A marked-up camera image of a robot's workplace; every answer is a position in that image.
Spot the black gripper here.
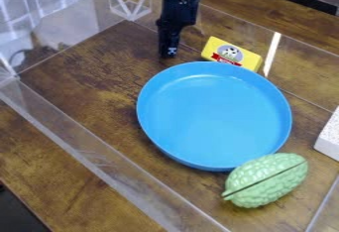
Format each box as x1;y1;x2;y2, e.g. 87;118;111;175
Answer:
155;0;201;58

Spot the white patterned cloth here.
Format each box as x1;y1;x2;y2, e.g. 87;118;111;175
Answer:
0;0;134;46

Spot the white speckled sponge block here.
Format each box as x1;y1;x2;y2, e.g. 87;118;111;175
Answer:
314;106;339;162

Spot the blue round tray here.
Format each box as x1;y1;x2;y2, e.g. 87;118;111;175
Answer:
136;61;293;172

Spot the clear acrylic enclosure wall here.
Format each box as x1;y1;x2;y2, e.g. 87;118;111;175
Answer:
0;0;339;232

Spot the green bitter gourd toy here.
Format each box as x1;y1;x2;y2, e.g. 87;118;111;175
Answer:
222;153;309;208

